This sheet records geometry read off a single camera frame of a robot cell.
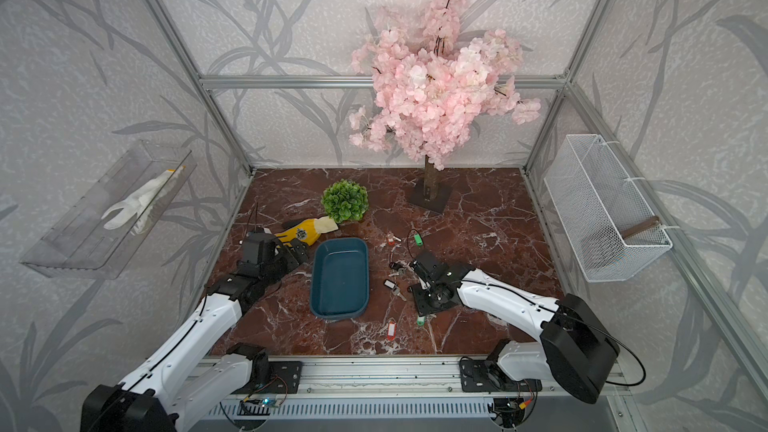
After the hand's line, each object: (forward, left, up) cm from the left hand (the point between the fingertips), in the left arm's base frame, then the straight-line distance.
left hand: (299, 251), depth 84 cm
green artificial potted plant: (+17, -11, +2) cm, 20 cm away
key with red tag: (+11, -26, -11) cm, 30 cm away
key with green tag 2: (-16, -35, -10) cm, 39 cm away
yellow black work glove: (+13, +2, -9) cm, 16 cm away
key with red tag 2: (-18, -27, -10) cm, 34 cm away
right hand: (-12, -35, -8) cm, 37 cm away
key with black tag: (-6, -27, -11) cm, 30 cm away
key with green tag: (+10, -35, -10) cm, 38 cm away
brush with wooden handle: (-6, -79, +13) cm, 80 cm away
